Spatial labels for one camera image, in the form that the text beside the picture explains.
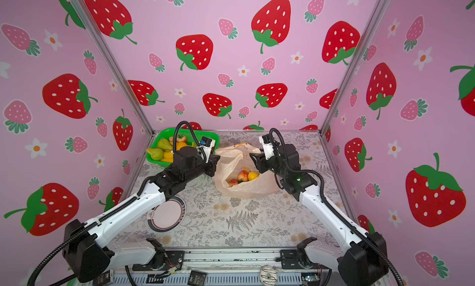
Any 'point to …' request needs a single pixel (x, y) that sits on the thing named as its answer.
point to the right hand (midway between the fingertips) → (253, 151)
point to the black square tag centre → (196, 278)
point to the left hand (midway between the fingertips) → (219, 155)
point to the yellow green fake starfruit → (156, 153)
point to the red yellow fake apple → (243, 176)
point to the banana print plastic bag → (237, 175)
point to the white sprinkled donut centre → (268, 275)
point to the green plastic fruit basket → (166, 133)
